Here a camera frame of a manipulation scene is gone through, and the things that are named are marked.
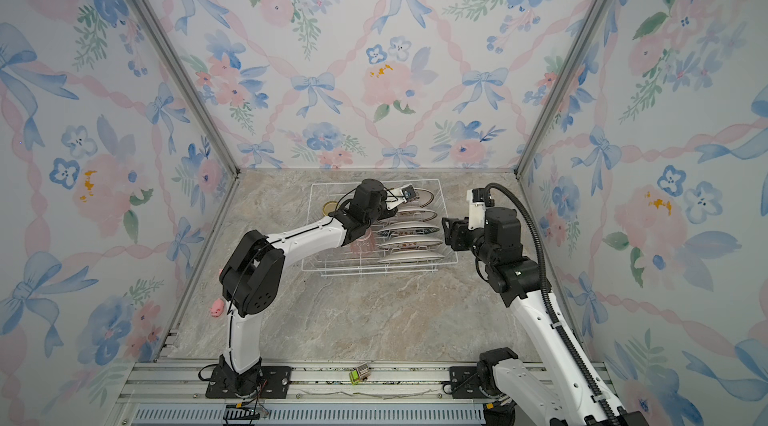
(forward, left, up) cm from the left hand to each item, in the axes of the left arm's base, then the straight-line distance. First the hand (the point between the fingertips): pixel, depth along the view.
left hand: (391, 183), depth 91 cm
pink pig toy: (-32, +49, -17) cm, 61 cm away
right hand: (-17, -16, +6) cm, 24 cm away
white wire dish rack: (-17, +16, -18) cm, 30 cm away
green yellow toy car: (-48, +8, -17) cm, 51 cm away
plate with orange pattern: (-17, -5, -6) cm, 19 cm away
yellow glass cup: (-2, +20, -10) cm, 23 cm away
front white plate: (-22, -5, -5) cm, 23 cm away
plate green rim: (-3, -8, -11) cm, 14 cm away
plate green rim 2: (-13, -5, -5) cm, 15 cm away
